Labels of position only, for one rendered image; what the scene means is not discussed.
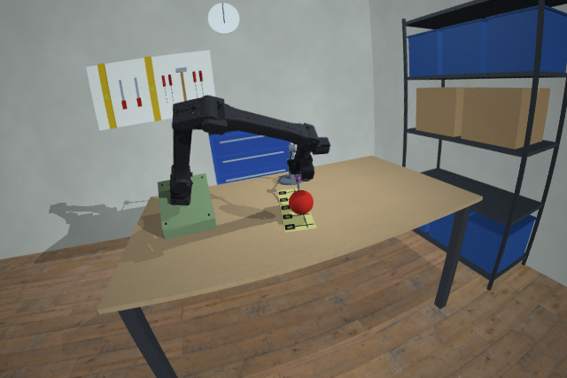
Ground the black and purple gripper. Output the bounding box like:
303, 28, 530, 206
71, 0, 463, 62
287, 154, 309, 183

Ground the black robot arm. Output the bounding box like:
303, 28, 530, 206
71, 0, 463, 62
169, 96, 330, 205

